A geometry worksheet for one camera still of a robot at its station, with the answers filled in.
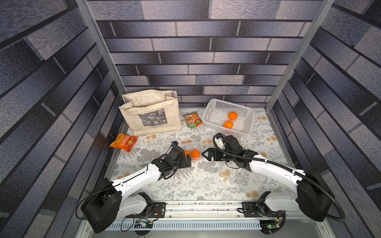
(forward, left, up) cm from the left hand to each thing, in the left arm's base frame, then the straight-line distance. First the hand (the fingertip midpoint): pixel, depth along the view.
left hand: (186, 159), depth 85 cm
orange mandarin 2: (+36, -34, -1) cm, 49 cm away
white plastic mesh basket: (+44, -23, -6) cm, 50 cm away
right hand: (+2, -11, +4) cm, 12 cm away
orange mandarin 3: (+4, -5, -1) cm, 7 cm away
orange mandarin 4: (+6, 0, -3) cm, 7 cm away
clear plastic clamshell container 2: (-7, -30, -7) cm, 32 cm away
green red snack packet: (+34, -4, -4) cm, 35 cm away
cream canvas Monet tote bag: (+22, +21, +17) cm, 35 cm away
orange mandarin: (+28, -29, -1) cm, 40 cm away
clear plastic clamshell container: (+12, -8, -6) cm, 16 cm away
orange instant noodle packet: (+13, +42, -3) cm, 44 cm away
